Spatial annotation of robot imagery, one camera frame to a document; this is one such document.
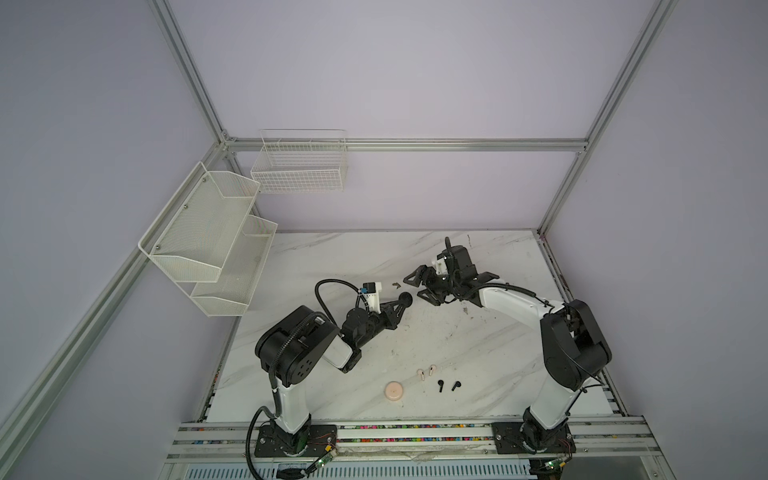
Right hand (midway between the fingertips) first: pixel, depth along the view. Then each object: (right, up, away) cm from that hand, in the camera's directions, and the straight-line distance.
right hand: (407, 285), depth 88 cm
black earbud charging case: (0, -4, +1) cm, 4 cm away
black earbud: (+9, -27, -5) cm, 29 cm away
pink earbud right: (+8, -24, -2) cm, 25 cm away
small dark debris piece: (-3, -1, +17) cm, 17 cm away
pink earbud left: (+4, -25, -4) cm, 25 cm away
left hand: (0, -6, +1) cm, 6 cm away
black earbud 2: (+14, -27, -6) cm, 31 cm away
